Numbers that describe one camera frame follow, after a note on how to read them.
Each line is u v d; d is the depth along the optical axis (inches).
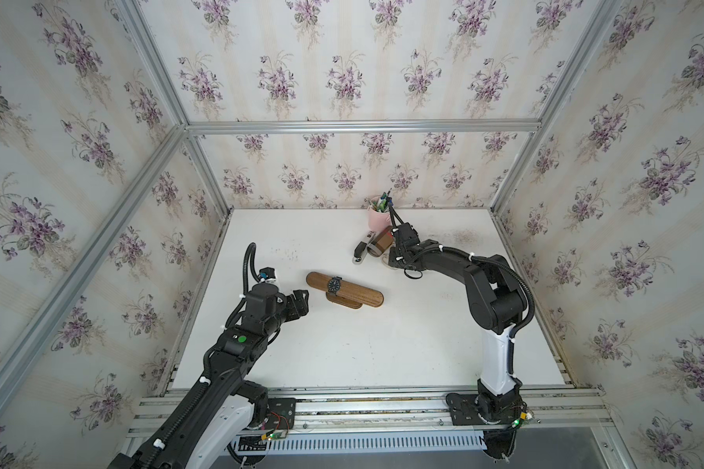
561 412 29.6
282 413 28.6
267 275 27.6
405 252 30.7
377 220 42.0
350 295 34.7
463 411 28.7
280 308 25.5
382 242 41.3
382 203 42.3
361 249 40.6
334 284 34.7
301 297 28.7
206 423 18.5
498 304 21.1
